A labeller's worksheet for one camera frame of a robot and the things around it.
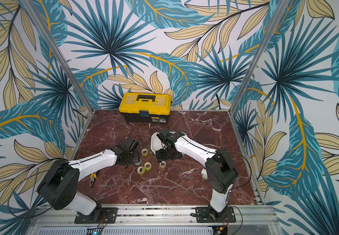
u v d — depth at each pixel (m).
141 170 0.87
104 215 0.72
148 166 0.89
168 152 0.72
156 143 1.00
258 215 0.76
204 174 0.84
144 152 0.95
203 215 0.73
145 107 0.99
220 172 0.47
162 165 0.90
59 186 0.43
